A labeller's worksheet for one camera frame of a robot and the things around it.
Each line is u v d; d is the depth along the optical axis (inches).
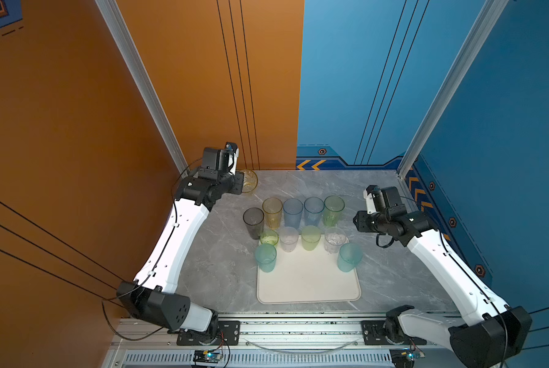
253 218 33.6
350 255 35.1
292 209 35.1
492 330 14.4
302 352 27.6
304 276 33.5
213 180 20.8
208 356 27.9
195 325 23.3
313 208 36.8
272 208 39.3
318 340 28.6
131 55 30.9
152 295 15.1
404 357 27.9
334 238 36.8
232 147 25.0
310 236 34.4
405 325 24.4
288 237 36.0
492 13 27.5
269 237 36.8
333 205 38.4
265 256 34.7
